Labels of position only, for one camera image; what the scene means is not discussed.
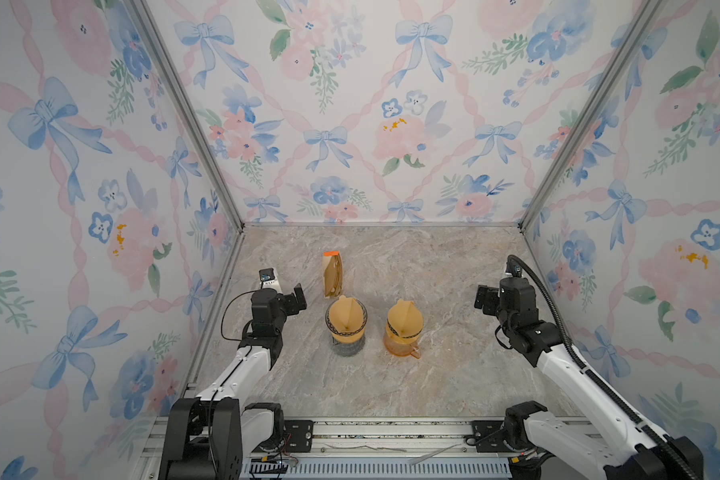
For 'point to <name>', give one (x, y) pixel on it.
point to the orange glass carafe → (402, 349)
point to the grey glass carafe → (348, 349)
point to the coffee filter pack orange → (332, 273)
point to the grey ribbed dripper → (347, 337)
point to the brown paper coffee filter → (405, 317)
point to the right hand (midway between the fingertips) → (499, 287)
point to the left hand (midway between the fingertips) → (285, 284)
